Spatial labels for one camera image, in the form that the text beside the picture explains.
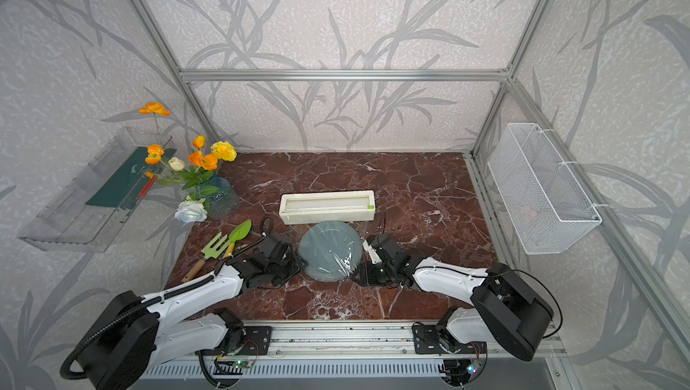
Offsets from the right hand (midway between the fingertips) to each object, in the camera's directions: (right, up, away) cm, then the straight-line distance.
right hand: (356, 277), depth 83 cm
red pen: (-54, +30, -13) cm, 63 cm away
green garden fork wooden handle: (-50, +6, +8) cm, 51 cm away
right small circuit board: (+31, -18, -14) cm, 38 cm away
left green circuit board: (-30, -18, -12) cm, 37 cm away
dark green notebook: (-59, +29, -15) cm, 67 cm away
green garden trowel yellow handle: (-42, +12, +11) cm, 44 cm away
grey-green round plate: (-8, +7, +4) cm, 11 cm away
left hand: (-16, +2, +3) cm, 16 cm away
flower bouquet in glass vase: (-44, +27, -4) cm, 51 cm away
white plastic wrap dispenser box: (-16, +19, +22) cm, 33 cm away
